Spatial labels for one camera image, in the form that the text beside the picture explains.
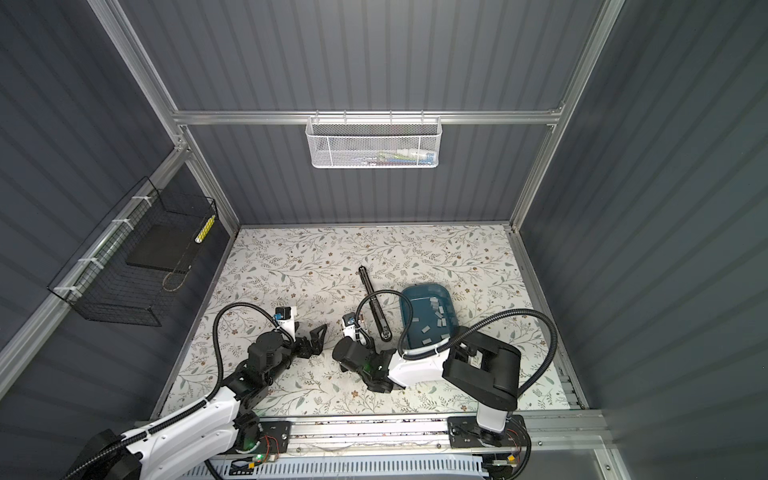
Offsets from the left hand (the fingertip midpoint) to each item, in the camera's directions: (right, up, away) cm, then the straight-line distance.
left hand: (312, 325), depth 84 cm
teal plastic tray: (+36, 0, +10) cm, 37 cm away
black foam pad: (-38, +22, -5) cm, 44 cm away
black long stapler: (+20, -3, +6) cm, 21 cm away
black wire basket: (-42, +17, -12) cm, 47 cm away
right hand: (+9, -6, +1) cm, 11 cm away
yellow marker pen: (-29, +27, -2) cm, 40 cm away
